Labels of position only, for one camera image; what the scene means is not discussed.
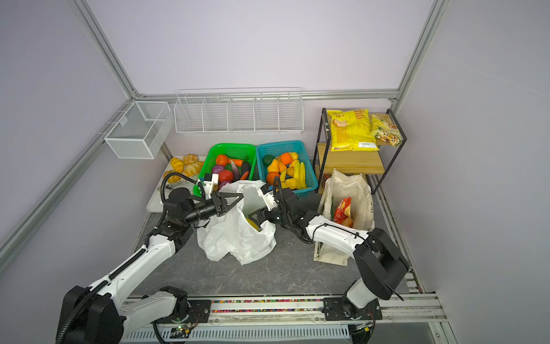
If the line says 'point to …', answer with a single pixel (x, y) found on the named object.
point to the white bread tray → (155, 202)
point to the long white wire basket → (239, 111)
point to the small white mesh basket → (142, 131)
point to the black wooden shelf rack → (374, 163)
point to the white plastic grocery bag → (232, 233)
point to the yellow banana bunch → (252, 223)
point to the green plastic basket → (234, 151)
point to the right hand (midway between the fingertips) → (254, 215)
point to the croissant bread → (172, 178)
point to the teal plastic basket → (278, 149)
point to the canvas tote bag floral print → (340, 186)
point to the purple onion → (217, 168)
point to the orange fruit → (270, 178)
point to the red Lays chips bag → (342, 213)
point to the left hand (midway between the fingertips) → (243, 199)
